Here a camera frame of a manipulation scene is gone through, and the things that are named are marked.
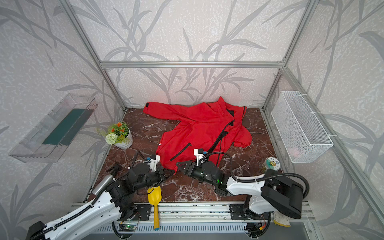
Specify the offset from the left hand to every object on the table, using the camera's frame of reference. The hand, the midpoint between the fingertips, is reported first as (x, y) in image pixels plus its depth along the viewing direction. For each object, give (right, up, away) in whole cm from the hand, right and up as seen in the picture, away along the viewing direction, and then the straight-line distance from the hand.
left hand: (177, 169), depth 74 cm
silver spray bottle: (-40, -6, +12) cm, 42 cm away
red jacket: (+19, +20, +26) cm, 38 cm away
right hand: (+1, +4, -1) cm, 4 cm away
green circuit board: (-22, -27, -3) cm, 35 cm away
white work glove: (+50, -23, -3) cm, 55 cm away
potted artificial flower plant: (-37, +16, +15) cm, 43 cm away
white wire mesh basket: (+54, +17, -13) cm, 58 cm away
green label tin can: (+51, +1, +9) cm, 52 cm away
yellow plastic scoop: (-12, -16, +4) cm, 21 cm away
